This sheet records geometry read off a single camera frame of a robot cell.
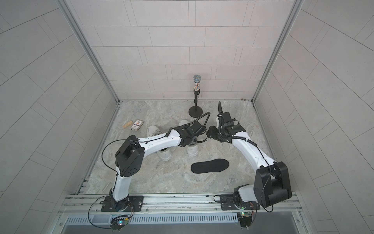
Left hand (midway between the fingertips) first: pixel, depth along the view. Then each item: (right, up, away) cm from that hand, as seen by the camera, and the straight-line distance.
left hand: (190, 131), depth 92 cm
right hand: (+12, 0, -7) cm, 14 cm away
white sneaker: (-14, -12, -12) cm, 21 cm away
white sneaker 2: (+2, -9, -11) cm, 14 cm away
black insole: (+15, -19, -8) cm, 26 cm away
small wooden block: (-44, +4, +8) cm, 45 cm away
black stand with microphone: (+3, +13, +18) cm, 22 cm away
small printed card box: (-37, +3, +7) cm, 38 cm away
